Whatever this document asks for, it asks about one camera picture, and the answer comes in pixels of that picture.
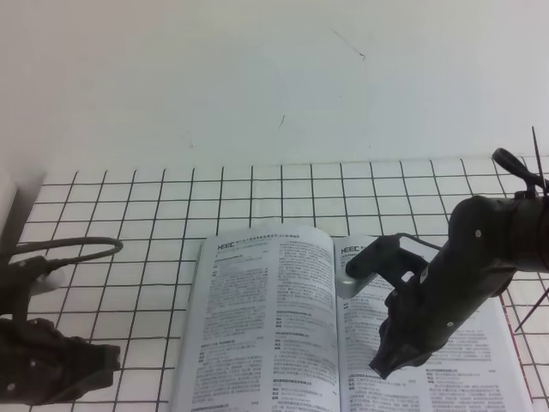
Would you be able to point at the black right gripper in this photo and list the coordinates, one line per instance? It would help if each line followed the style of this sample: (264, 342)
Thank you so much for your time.
(431, 300)

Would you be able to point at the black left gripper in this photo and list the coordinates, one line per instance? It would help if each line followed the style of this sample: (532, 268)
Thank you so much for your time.
(41, 366)

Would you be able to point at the HEEC show catalogue book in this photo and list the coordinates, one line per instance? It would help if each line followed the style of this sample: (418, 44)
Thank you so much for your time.
(266, 331)

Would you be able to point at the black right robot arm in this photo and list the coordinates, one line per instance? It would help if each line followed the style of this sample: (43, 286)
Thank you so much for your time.
(489, 240)

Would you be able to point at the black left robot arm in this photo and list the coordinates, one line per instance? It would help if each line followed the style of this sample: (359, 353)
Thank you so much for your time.
(17, 282)

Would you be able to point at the white black-grid tablecloth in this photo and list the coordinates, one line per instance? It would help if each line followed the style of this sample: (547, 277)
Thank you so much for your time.
(127, 244)

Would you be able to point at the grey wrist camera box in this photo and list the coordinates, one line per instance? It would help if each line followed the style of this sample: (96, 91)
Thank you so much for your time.
(364, 266)

